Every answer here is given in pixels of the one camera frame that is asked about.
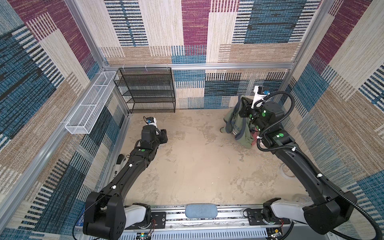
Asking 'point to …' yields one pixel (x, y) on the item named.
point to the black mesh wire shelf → (147, 89)
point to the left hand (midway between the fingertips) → (162, 128)
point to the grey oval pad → (201, 210)
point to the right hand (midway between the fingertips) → (241, 100)
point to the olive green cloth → (242, 129)
